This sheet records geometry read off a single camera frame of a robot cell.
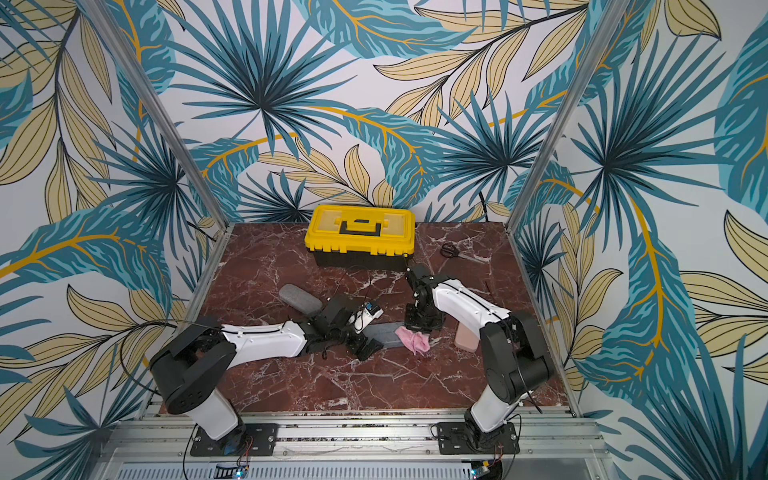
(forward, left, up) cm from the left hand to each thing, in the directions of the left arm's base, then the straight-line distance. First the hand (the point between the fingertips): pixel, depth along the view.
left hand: (371, 337), depth 87 cm
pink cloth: (-2, -13, +2) cm, 13 cm away
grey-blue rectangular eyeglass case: (+1, -4, 0) cm, 4 cm away
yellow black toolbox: (+28, +4, +13) cm, 31 cm away
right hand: (+3, -13, +1) cm, 13 cm away
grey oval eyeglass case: (+12, +23, 0) cm, 26 cm away
